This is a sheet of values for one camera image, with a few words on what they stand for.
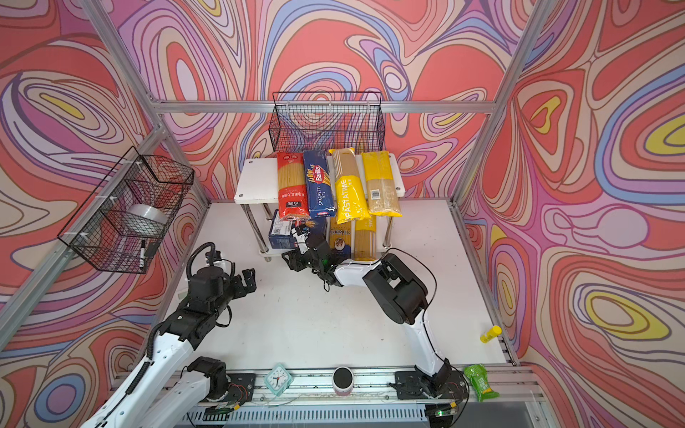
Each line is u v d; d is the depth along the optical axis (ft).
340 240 3.14
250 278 2.36
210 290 1.92
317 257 2.48
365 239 3.16
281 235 2.98
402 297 1.78
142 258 2.34
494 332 2.47
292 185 2.42
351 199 2.31
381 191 2.36
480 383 2.40
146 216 2.36
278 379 2.41
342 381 2.31
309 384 2.47
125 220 2.30
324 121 3.05
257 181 2.57
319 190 2.31
